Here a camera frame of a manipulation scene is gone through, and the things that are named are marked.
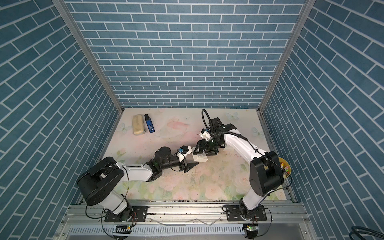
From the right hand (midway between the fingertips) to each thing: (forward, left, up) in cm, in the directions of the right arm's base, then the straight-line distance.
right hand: (200, 153), depth 82 cm
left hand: (-3, +1, -1) cm, 3 cm away
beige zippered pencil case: (+21, +46, -9) cm, 51 cm away
